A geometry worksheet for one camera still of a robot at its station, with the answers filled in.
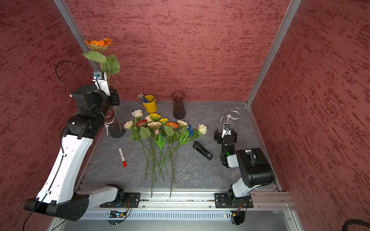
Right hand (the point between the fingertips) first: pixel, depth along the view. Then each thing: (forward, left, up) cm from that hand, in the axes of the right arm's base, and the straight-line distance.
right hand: (224, 131), depth 94 cm
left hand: (-1, +59, +38) cm, 71 cm away
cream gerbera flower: (+4, +47, +3) cm, 47 cm away
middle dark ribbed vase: (+17, +31, +2) cm, 35 cm away
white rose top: (+20, +63, -3) cm, 66 cm away
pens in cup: (+24, +56, +8) cm, 62 cm away
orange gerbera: (+5, +34, +2) cm, 35 cm away
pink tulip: (+2, +46, -2) cm, 46 cm away
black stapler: (-12, +16, -3) cm, 20 cm away
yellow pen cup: (+25, +53, +3) cm, 59 cm away
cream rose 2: (+9, +68, -2) cm, 68 cm away
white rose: (+15, +54, -3) cm, 56 cm away
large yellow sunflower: (+14, +48, 0) cm, 50 cm away
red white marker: (-18, +65, -6) cm, 67 cm away
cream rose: (+3, +14, -2) cm, 15 cm away
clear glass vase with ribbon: (+11, -9, +5) cm, 15 cm away
